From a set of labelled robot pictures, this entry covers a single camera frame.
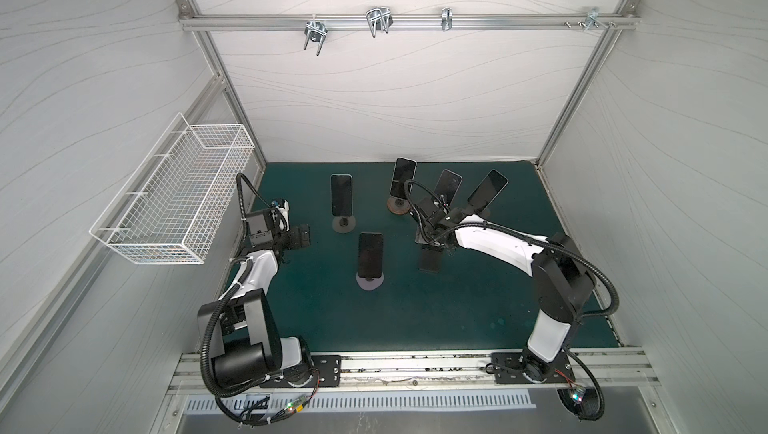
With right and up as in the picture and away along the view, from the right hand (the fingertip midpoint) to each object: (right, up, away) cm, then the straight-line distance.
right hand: (434, 226), depth 91 cm
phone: (+5, +13, +6) cm, 15 cm away
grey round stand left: (-30, -1, +13) cm, 33 cm away
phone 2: (+23, +11, +20) cm, 32 cm away
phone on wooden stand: (-9, +18, +11) cm, 23 cm away
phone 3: (-19, -7, -8) cm, 22 cm away
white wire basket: (-65, +8, -22) cm, 69 cm away
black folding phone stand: (-1, -11, +3) cm, 12 cm away
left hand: (-43, +1, 0) cm, 43 cm away
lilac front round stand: (-20, -17, -3) cm, 27 cm away
